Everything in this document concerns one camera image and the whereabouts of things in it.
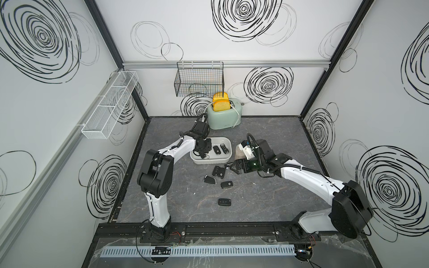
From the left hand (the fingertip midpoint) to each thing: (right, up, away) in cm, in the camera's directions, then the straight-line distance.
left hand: (207, 146), depth 96 cm
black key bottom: (+10, -26, -14) cm, 32 cm away
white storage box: (+9, -4, +5) cm, 11 cm away
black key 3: (+11, -19, -9) cm, 24 cm away
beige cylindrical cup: (+18, -3, -6) cm, 19 cm away
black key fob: (+6, -3, +5) cm, 8 cm away
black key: (+5, -14, -5) cm, 15 cm away
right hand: (+16, -9, -15) cm, 23 cm away
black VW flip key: (+8, -14, -5) cm, 17 cm away
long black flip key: (+11, -3, +5) cm, 12 cm away
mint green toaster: (+12, +17, +11) cm, 23 cm away
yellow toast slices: (+8, +26, +1) cm, 27 cm away
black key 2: (+2, -18, -7) cm, 19 cm away
